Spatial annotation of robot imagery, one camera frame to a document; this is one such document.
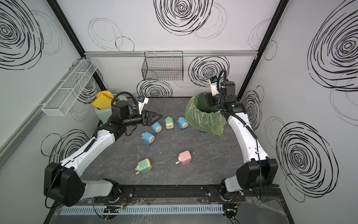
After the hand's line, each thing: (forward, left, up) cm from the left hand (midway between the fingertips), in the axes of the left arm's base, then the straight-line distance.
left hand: (158, 116), depth 73 cm
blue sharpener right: (+9, -13, -19) cm, 25 cm away
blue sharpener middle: (+6, +4, -21) cm, 22 cm away
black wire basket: (+83, +5, -22) cm, 86 cm away
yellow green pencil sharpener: (+9, -4, -20) cm, 22 cm away
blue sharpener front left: (-2, +9, -20) cm, 22 cm away
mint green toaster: (+12, +40, -16) cm, 45 cm away
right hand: (+12, -29, +6) cm, 32 cm away
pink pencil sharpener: (-14, -15, -22) cm, 30 cm away
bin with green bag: (+4, -23, -4) cm, 24 cm away
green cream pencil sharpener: (-20, +8, -21) cm, 30 cm away
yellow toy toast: (+18, +40, -8) cm, 44 cm away
